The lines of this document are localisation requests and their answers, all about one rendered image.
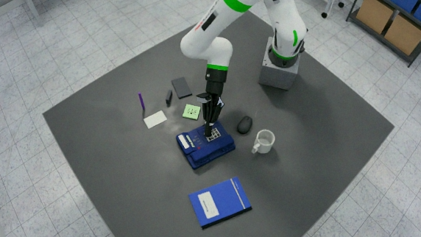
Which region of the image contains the grey computer mouse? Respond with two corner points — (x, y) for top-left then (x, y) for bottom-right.
(237, 116), (252, 134)

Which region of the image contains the white rectangular sheet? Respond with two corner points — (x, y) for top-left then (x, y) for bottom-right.
(144, 111), (167, 128)

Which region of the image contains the blue notebook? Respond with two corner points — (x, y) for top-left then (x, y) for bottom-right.
(188, 177), (252, 229)

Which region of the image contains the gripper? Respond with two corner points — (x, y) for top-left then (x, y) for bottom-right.
(202, 81), (224, 137)

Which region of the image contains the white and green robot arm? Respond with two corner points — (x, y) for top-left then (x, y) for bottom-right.
(180, 0), (308, 83)

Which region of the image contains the pale green sticky note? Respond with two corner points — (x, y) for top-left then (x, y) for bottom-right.
(183, 105), (201, 120)

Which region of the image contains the blue desk phone body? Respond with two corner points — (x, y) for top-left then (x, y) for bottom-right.
(176, 119), (236, 170)

